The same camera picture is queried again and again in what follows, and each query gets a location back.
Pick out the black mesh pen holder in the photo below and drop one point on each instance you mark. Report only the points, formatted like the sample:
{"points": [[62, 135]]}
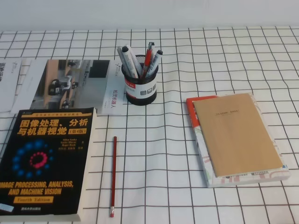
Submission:
{"points": [[140, 92]]}

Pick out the red pencil with eraser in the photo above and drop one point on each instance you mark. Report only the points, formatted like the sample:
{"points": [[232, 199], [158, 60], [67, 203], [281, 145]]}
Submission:
{"points": [[112, 202]]}

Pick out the grey white marker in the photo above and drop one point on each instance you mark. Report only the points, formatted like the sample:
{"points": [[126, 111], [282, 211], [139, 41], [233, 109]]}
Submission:
{"points": [[122, 58]]}

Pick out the white patterned book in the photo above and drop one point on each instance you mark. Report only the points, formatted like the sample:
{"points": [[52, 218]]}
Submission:
{"points": [[213, 181]]}

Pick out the black marker behind red pen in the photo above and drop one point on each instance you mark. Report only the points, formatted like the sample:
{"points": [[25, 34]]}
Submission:
{"points": [[152, 46]]}

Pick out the grey marker black cap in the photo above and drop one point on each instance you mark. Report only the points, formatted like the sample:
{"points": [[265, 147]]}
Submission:
{"points": [[154, 63]]}

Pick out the white leaflet with text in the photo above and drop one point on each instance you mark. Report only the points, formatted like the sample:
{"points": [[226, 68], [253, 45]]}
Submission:
{"points": [[9, 73]]}

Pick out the red book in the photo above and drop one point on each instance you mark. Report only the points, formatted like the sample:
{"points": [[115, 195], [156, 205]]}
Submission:
{"points": [[190, 106]]}

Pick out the robot photo brochure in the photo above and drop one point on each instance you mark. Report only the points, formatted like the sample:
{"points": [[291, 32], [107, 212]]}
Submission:
{"points": [[67, 84]]}

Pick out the tan kraft notebook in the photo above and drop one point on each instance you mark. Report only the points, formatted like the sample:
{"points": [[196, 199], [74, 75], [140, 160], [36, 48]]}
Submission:
{"points": [[235, 135]]}

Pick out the white marker black cap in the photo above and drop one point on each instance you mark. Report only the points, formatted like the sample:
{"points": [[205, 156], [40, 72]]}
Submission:
{"points": [[132, 63]]}

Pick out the black image processing textbook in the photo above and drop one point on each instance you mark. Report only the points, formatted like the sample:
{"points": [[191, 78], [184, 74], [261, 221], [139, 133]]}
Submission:
{"points": [[44, 166]]}

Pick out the red pen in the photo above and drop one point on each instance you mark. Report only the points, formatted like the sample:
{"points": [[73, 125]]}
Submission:
{"points": [[147, 60]]}

